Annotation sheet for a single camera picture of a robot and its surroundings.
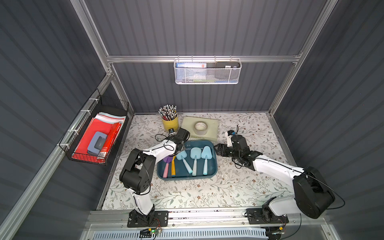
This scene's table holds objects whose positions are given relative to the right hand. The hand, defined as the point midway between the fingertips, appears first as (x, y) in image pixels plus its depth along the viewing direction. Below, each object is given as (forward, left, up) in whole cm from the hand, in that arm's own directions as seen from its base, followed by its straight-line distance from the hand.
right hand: (218, 148), depth 86 cm
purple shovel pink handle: (-2, +31, -11) cm, 33 cm away
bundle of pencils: (+23, +31, +7) cm, 39 cm away
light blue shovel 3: (+2, +6, -11) cm, 13 cm away
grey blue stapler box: (-9, +58, +19) cm, 61 cm away
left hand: (+5, +24, -7) cm, 25 cm away
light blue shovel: (+1, +22, -11) cm, 25 cm away
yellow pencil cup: (+20, +29, -1) cm, 35 cm away
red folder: (+2, +64, +18) cm, 66 cm away
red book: (-6, +52, +19) cm, 56 cm away
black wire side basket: (+13, +61, +20) cm, 65 cm away
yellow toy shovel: (-8, +27, -9) cm, 29 cm away
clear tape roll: (+21, +10, -7) cm, 24 cm away
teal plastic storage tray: (-2, +11, -11) cm, 16 cm away
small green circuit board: (-40, +36, -13) cm, 56 cm away
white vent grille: (-40, +31, -11) cm, 52 cm away
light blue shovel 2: (+3, +13, -11) cm, 17 cm away
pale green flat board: (+28, +19, -10) cm, 35 cm away
